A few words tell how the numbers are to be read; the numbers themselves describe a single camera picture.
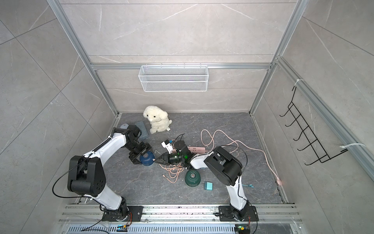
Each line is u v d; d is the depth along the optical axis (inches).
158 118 37.7
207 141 40.3
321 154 23.7
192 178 29.5
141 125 43.2
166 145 32.4
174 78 39.5
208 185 31.9
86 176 17.8
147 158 32.8
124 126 39.6
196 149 37.6
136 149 29.4
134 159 30.1
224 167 20.0
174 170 34.5
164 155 30.7
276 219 28.7
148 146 31.3
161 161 31.0
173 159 30.7
